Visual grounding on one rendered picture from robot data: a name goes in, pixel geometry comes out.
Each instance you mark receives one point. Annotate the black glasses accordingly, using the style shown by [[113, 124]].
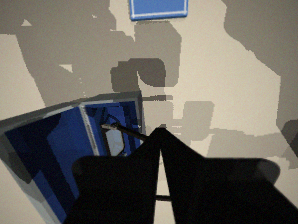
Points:
[[115, 144]]

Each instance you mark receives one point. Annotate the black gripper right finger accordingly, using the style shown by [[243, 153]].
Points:
[[186, 171]]

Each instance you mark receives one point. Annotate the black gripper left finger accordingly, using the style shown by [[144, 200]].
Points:
[[138, 171]]

